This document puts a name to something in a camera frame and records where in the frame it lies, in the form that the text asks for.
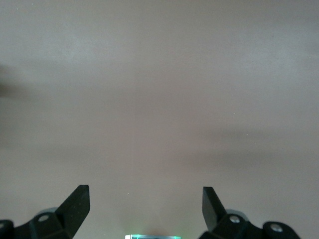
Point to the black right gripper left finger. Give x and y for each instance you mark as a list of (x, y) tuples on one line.
[(69, 214)]

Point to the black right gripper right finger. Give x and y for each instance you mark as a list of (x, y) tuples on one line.
[(214, 214)]

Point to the brown table cover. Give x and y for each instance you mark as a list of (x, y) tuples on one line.
[(159, 99)]

